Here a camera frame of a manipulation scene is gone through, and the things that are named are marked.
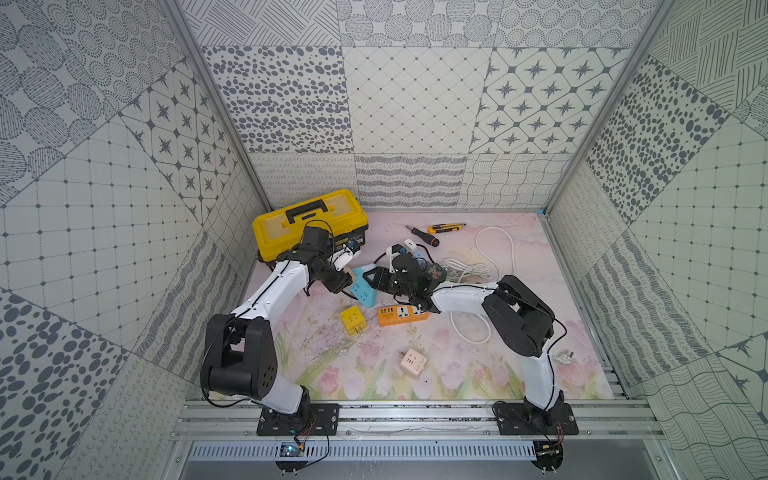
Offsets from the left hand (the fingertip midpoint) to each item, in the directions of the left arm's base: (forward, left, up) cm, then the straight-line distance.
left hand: (340, 269), depth 89 cm
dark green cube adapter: (+2, -30, -4) cm, 30 cm away
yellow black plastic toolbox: (+20, +2, +5) cm, 20 cm away
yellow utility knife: (+28, -36, -11) cm, 47 cm away
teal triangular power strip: (-4, -6, -5) cm, 9 cm away
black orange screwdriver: (+20, -31, -10) cm, 38 cm away
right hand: (0, -9, -5) cm, 10 cm away
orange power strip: (-10, -18, -10) cm, 23 cm away
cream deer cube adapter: (-24, -22, -7) cm, 34 cm away
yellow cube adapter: (-13, -5, -7) cm, 16 cm away
